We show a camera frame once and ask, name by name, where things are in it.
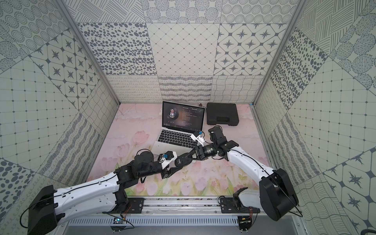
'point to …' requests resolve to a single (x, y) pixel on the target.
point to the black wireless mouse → (181, 160)
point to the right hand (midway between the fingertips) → (188, 159)
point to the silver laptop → (179, 121)
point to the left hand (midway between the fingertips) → (179, 158)
